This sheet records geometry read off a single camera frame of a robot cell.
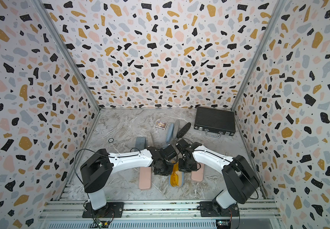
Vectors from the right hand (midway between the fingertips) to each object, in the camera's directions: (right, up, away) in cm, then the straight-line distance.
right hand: (181, 171), depth 85 cm
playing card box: (-15, +27, +25) cm, 39 cm away
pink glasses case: (-21, -3, -3) cm, 22 cm away
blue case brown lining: (-8, +22, +15) cm, 28 cm away
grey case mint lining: (-27, +15, +12) cm, 34 cm away
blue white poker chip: (-50, +16, +18) cm, 56 cm away
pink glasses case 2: (+9, -2, -2) cm, 10 cm away
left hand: (-5, -1, -3) cm, 6 cm away
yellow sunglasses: (-4, -5, -2) cm, 7 cm away
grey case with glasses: (-3, +25, +18) cm, 31 cm away
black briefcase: (+26, +29, +21) cm, 44 cm away
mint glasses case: (-19, +15, +8) cm, 26 cm away
